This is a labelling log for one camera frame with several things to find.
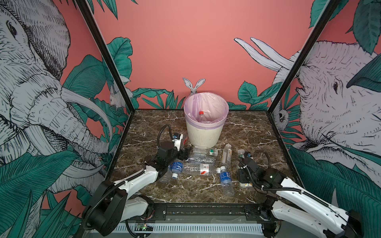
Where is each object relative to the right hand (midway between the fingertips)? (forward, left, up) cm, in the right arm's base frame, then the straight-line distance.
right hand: (240, 171), depth 79 cm
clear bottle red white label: (+3, +22, -4) cm, 22 cm away
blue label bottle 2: (-2, +8, -4) cm, 9 cm away
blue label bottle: (-3, +40, -3) cm, 40 cm away
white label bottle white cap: (+13, +4, -6) cm, 15 cm away
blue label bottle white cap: (+3, +35, -3) cm, 36 cm away
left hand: (+14, +30, +6) cm, 34 cm away
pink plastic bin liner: (+41, +18, +6) cm, 45 cm away
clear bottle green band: (+16, +19, -9) cm, 26 cm away
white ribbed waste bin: (+18, +18, +4) cm, 26 cm away
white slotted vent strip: (-25, +23, -9) cm, 35 cm away
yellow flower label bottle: (+8, -1, +5) cm, 10 cm away
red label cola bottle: (+35, +21, +4) cm, 41 cm away
